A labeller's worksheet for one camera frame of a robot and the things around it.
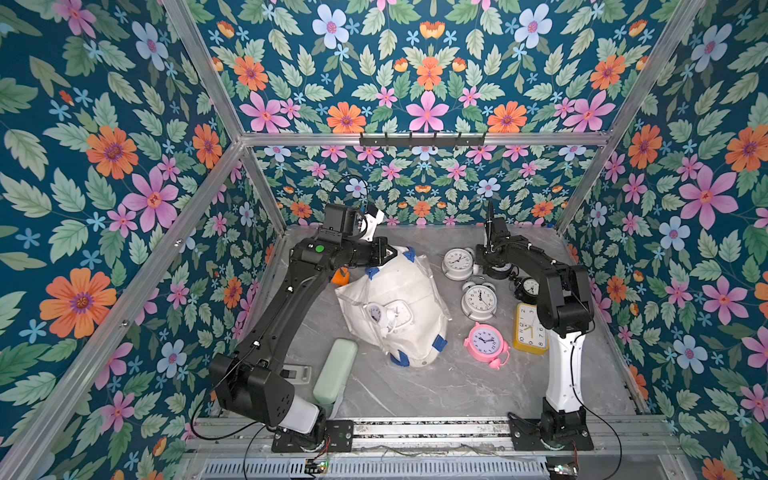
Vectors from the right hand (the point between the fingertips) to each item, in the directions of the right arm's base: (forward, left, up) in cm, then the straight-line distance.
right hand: (492, 253), depth 106 cm
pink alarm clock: (-33, +6, -3) cm, 34 cm away
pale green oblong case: (-43, +49, -1) cm, 65 cm away
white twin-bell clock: (-21, +7, 0) cm, 22 cm away
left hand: (-23, +31, +27) cm, 47 cm away
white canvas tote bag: (-23, +33, 0) cm, 40 cm away
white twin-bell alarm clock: (-4, +13, -1) cm, 14 cm away
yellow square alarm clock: (-30, -7, -3) cm, 31 cm away
